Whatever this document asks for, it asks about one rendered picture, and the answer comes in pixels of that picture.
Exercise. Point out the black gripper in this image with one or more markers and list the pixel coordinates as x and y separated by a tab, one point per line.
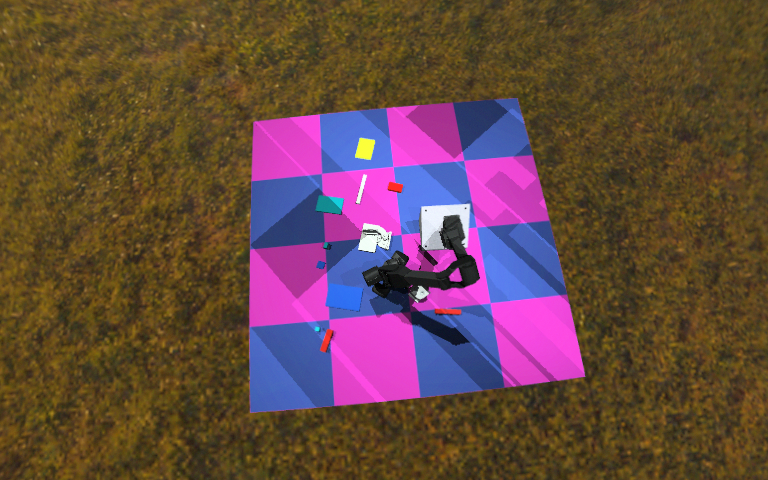
379	288

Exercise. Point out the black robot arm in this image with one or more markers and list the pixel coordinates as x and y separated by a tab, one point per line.
395	274

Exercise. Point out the yellow rectangular block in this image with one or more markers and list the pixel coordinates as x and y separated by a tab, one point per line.
365	148

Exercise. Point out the red rectangular bar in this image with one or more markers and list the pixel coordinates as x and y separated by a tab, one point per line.
327	340

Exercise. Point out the blue flat square plate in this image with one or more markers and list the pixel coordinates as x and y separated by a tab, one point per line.
344	297

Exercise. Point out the cyan flat plate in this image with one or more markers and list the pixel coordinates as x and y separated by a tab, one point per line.
329	204

